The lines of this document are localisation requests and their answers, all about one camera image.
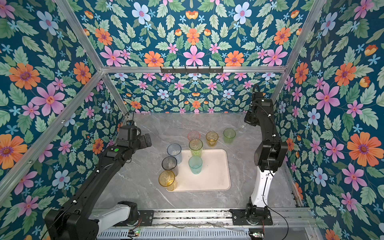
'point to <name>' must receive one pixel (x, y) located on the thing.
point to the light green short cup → (229, 134)
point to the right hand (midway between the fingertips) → (251, 121)
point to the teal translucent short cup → (195, 162)
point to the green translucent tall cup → (195, 146)
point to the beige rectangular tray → (215, 175)
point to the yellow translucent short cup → (211, 137)
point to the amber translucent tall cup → (167, 179)
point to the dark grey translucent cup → (169, 163)
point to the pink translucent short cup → (193, 135)
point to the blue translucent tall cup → (175, 150)
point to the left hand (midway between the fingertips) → (142, 134)
